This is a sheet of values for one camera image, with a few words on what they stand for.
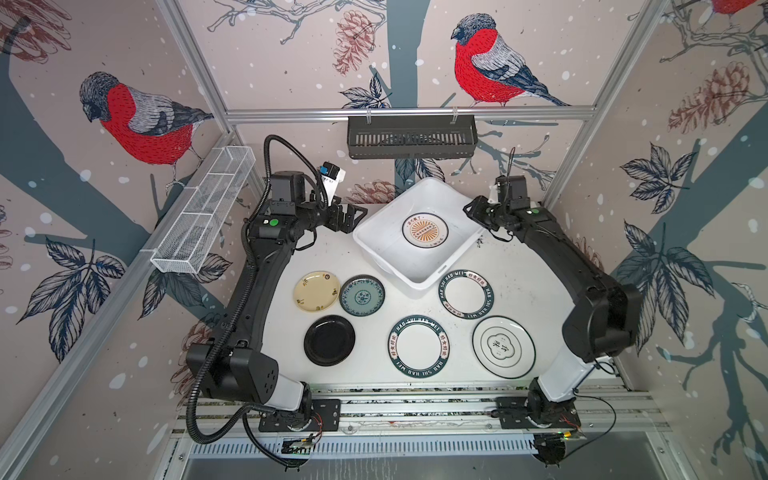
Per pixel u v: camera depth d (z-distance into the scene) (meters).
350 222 0.66
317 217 0.62
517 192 0.66
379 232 1.00
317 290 0.96
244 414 0.69
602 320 0.46
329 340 0.86
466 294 0.98
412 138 1.04
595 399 0.65
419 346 0.86
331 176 0.63
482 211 0.77
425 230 1.14
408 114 0.90
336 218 0.65
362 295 0.95
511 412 0.73
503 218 0.66
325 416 0.73
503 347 0.85
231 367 0.39
